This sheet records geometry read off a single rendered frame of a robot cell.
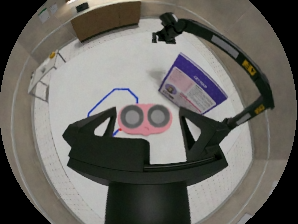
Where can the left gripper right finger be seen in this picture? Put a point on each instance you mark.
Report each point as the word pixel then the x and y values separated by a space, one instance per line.
pixel 212 132

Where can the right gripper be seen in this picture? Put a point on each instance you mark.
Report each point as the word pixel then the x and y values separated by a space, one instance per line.
pixel 168 39

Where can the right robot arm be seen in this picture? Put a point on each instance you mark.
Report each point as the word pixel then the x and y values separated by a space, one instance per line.
pixel 168 19

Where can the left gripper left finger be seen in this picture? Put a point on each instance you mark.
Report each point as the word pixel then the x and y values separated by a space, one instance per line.
pixel 90 123

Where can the grey round bowl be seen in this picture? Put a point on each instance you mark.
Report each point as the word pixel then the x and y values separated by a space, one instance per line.
pixel 158 115
pixel 132 116

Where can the purple cat food pouch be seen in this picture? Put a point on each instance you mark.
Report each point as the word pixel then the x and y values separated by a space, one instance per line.
pixel 190 86

